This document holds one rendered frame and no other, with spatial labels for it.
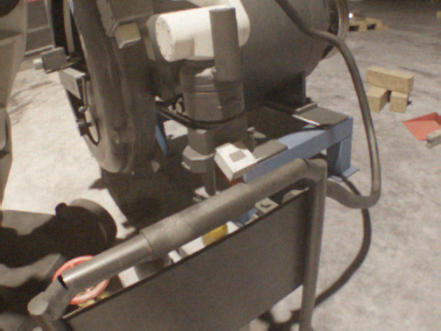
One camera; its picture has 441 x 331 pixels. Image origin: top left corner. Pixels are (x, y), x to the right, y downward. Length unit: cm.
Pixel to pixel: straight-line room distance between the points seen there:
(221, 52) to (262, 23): 67
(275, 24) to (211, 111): 70
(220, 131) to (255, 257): 18
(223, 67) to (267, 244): 24
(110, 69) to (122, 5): 16
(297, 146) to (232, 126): 66
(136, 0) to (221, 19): 31
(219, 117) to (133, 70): 35
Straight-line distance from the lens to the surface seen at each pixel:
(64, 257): 98
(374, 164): 101
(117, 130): 84
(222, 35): 43
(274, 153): 108
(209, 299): 46
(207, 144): 50
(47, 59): 123
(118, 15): 68
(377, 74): 226
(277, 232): 47
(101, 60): 79
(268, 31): 112
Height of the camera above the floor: 77
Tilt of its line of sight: 28 degrees down
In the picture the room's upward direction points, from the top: 7 degrees counter-clockwise
